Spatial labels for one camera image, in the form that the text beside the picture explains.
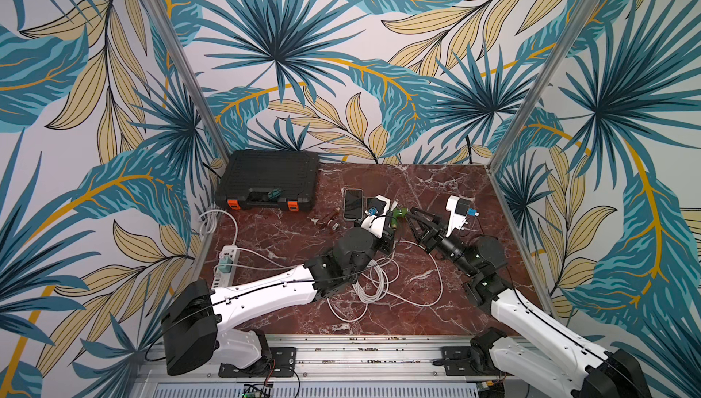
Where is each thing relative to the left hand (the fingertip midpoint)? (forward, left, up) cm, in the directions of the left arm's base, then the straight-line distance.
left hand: (391, 217), depth 70 cm
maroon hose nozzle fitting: (+18, +18, -28) cm, 37 cm away
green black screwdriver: (+22, +38, -18) cm, 47 cm away
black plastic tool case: (+33, +51, -22) cm, 65 cm away
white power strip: (-8, +49, -26) cm, 56 cm away
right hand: (-4, 0, +2) cm, 5 cm away
